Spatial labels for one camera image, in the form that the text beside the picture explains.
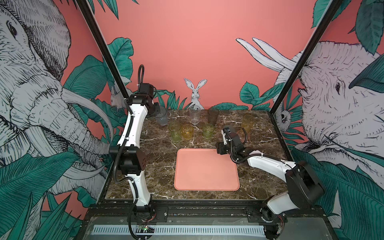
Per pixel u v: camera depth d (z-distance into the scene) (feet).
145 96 1.94
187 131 3.51
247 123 3.89
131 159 1.63
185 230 2.30
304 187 1.44
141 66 2.23
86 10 2.30
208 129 3.51
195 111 3.45
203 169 2.93
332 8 2.29
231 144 2.21
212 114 3.32
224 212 2.55
